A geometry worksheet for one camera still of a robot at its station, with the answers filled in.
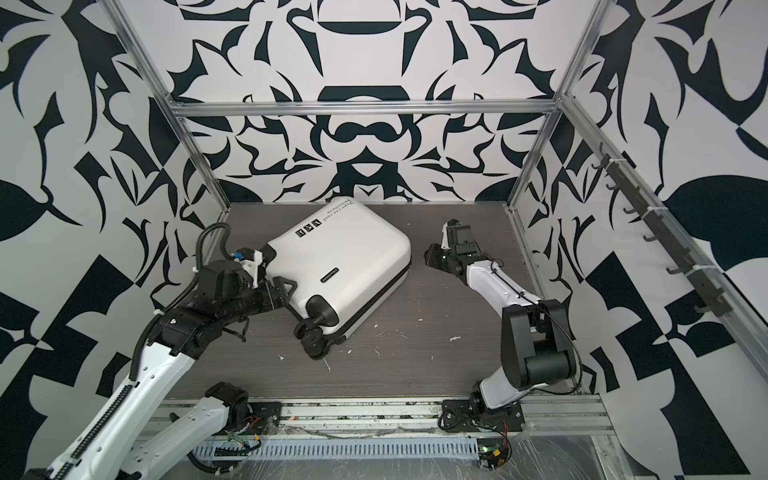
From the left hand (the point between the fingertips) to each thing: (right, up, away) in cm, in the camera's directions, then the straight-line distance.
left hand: (286, 282), depth 73 cm
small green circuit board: (+49, -40, -2) cm, 63 cm away
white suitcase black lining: (+14, +4, +7) cm, 16 cm away
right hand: (+38, +6, +19) cm, 43 cm away
